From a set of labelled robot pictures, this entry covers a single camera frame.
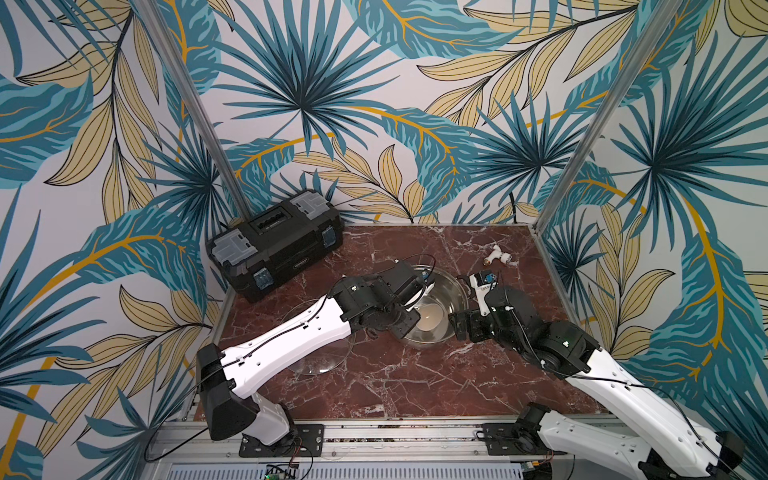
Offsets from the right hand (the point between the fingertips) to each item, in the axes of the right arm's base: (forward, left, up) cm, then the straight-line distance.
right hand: (466, 310), depth 71 cm
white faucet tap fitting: (+31, -25, -20) cm, 44 cm away
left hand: (-2, +15, -1) cm, 15 cm away
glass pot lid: (-3, +36, -22) cm, 42 cm away
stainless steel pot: (+15, 0, -16) cm, 22 cm away
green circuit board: (-29, +46, -25) cm, 60 cm away
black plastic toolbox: (+27, +52, -5) cm, 59 cm away
